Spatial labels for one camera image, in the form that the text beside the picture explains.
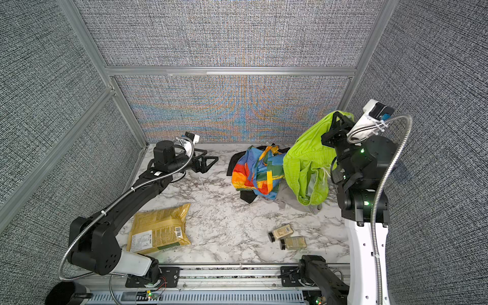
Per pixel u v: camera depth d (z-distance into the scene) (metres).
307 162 0.67
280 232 0.81
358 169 0.37
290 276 0.72
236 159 1.09
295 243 0.78
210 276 0.75
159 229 0.78
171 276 0.73
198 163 0.70
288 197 0.93
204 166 0.70
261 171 0.90
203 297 0.70
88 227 0.41
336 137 0.45
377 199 0.33
